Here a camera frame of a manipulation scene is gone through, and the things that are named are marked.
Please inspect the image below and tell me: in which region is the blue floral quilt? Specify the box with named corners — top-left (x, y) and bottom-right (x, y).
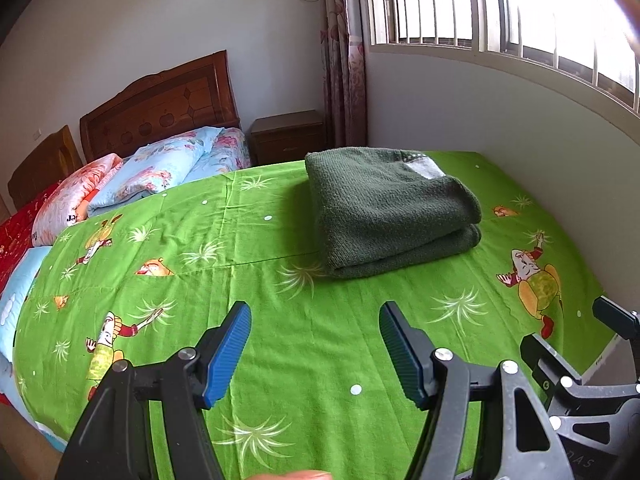
top-left (87, 126), bottom-right (251, 218)

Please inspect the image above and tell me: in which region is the pink floral pillow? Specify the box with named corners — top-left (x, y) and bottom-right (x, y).
top-left (31, 153), bottom-right (124, 247)

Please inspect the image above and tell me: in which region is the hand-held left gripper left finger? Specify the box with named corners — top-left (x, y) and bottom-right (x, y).
top-left (54, 301), bottom-right (252, 480)

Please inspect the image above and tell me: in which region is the green cartoon printed bedsheet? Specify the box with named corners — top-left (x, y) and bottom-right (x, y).
top-left (12, 150), bottom-right (621, 480)

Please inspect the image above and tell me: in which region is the wooden nightstand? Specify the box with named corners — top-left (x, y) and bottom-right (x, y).
top-left (250, 109), bottom-right (327, 167)

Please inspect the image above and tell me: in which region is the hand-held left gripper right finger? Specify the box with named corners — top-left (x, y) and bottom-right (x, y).
top-left (378, 301), bottom-right (576, 480)

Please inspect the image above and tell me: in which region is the person's left hand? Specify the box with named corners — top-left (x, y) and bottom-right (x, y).
top-left (248, 470), bottom-right (332, 480)

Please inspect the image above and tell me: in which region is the green knitted sweater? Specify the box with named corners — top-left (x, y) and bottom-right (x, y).
top-left (304, 146), bottom-right (483, 279)

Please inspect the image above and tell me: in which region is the barred window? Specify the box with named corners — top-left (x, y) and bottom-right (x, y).
top-left (362, 0), bottom-right (640, 116)

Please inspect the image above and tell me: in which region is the light blue pillow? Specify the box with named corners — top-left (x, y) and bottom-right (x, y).
top-left (0, 246), bottom-right (53, 361)

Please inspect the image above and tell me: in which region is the large carved wooden headboard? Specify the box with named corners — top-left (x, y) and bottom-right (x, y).
top-left (79, 50), bottom-right (242, 163)

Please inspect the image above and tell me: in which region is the pink floral curtain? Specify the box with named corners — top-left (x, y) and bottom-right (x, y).
top-left (320, 0), bottom-right (370, 150)

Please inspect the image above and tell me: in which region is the red patterned blanket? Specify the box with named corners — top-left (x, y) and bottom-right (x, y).
top-left (0, 182), bottom-right (63, 296)

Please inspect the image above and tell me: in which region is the small wooden headboard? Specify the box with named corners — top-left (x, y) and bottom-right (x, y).
top-left (7, 125), bottom-right (84, 210)

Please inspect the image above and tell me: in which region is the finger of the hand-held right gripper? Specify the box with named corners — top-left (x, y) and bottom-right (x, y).
top-left (592, 296), bottom-right (640, 343)
top-left (520, 332), bottom-right (588, 411)

